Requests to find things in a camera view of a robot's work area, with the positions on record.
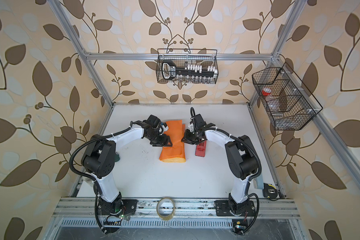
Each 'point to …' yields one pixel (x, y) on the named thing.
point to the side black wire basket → (290, 105)
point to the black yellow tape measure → (269, 191)
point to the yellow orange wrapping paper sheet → (176, 133)
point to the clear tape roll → (161, 216)
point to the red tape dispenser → (201, 149)
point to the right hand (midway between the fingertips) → (182, 141)
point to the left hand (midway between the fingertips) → (169, 143)
